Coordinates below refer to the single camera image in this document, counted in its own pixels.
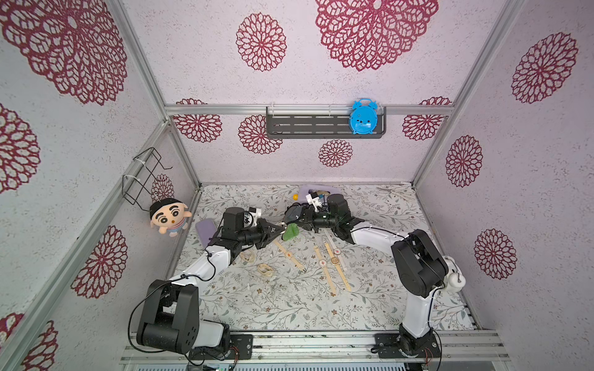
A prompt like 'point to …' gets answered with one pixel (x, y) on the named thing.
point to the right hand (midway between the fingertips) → (287, 218)
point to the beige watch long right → (335, 260)
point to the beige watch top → (265, 269)
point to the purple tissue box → (303, 190)
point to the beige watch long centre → (322, 263)
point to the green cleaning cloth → (291, 232)
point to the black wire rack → (138, 185)
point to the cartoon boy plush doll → (169, 215)
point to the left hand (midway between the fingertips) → (284, 229)
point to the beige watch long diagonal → (289, 255)
